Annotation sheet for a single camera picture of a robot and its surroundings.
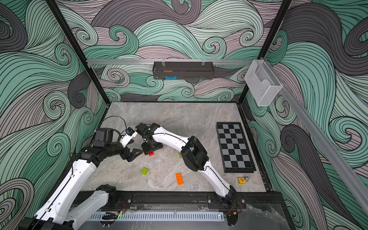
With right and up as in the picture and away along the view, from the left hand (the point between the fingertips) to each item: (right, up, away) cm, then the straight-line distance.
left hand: (136, 144), depth 75 cm
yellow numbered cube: (+58, -21, +2) cm, 61 cm away
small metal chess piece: (+61, -20, +2) cm, 64 cm away
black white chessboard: (+58, -6, +12) cm, 60 cm away
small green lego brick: (+3, -17, +6) cm, 18 cm away
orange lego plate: (+23, -21, +5) cm, 31 cm away
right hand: (+6, -6, +13) cm, 16 cm away
